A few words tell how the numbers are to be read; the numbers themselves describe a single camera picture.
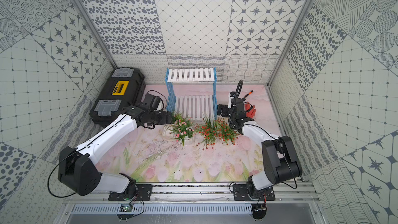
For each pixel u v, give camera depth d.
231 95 0.81
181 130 0.78
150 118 0.57
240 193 0.73
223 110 0.82
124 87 0.95
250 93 1.14
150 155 0.86
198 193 0.76
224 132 0.81
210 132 0.77
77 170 0.40
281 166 0.44
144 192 0.73
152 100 0.65
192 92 1.17
